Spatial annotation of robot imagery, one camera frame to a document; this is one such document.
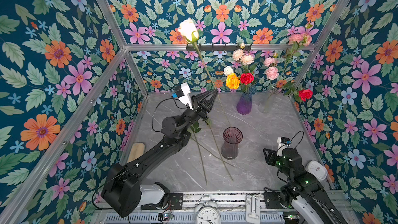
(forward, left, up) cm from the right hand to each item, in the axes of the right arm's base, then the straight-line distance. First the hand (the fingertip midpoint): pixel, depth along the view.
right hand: (264, 149), depth 80 cm
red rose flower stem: (+14, -14, +26) cm, 33 cm away
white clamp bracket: (-25, +9, -9) cm, 28 cm away
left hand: (+1, +26, +42) cm, 49 cm away
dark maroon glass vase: (+5, +17, +6) cm, 19 cm away
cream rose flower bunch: (+41, +8, +27) cm, 50 cm away
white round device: (-8, -28, -7) cm, 30 cm away
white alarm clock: (-27, +30, -6) cm, 41 cm away
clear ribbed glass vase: (+35, -9, +1) cm, 36 cm away
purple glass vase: (+32, +6, -2) cm, 33 cm away
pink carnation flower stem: (+36, -7, +23) cm, 43 cm away
